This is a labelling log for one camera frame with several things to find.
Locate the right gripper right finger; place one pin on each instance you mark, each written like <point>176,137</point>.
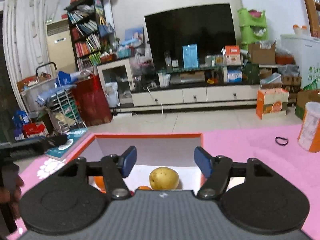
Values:
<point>216,172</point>

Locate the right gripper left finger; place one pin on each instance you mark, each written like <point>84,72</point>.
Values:
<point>115,168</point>

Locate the left hand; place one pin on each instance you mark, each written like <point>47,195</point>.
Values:
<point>13,199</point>

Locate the orange fruit inside box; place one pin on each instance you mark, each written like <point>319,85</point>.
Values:
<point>99,183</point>

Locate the orange fruit centre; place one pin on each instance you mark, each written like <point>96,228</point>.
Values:
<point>144,188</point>

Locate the orange cardboard box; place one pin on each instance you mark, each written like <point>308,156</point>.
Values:
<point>174,150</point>

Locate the teal book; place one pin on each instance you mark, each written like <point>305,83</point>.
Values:
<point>74,138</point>

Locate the pink tablecloth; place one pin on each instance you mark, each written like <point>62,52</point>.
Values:
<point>257,204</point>

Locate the red gift bag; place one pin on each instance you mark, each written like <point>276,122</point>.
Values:
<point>91,101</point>

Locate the white TV cabinet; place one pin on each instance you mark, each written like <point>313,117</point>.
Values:
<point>191,96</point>

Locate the orange fruit gift carton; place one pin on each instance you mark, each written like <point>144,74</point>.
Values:
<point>272,103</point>

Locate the white glass door cabinet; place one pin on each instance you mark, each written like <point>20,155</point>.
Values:
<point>119,72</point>

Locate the orange white cylindrical canister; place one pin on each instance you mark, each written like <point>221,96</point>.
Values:
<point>309,137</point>

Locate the blue box on shelf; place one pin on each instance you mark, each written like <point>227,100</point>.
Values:
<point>190,57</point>

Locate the white floor air conditioner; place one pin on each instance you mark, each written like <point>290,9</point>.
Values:
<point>59,45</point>

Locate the orange white medicine box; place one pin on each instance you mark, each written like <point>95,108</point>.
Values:
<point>231,55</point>

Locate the brown cardboard box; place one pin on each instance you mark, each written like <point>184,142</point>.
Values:
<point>262,53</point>

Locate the black television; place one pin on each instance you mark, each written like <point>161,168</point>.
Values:
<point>209,26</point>

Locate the green plastic storage rack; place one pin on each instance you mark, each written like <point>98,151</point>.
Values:
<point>253,26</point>

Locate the black bookshelf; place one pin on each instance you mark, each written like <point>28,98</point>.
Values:
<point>92,33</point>

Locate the white chest freezer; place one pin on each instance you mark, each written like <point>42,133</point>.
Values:
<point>305,50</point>

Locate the metal wire cart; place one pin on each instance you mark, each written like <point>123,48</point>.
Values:
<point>56,97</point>

